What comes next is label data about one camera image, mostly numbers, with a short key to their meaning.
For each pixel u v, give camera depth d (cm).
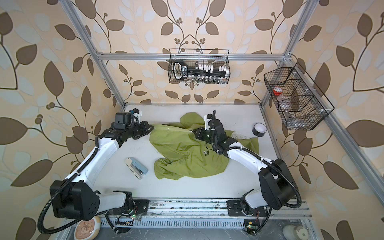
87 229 67
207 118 77
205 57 91
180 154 91
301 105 73
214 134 64
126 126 64
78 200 40
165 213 74
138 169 85
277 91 81
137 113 75
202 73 83
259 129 105
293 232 62
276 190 42
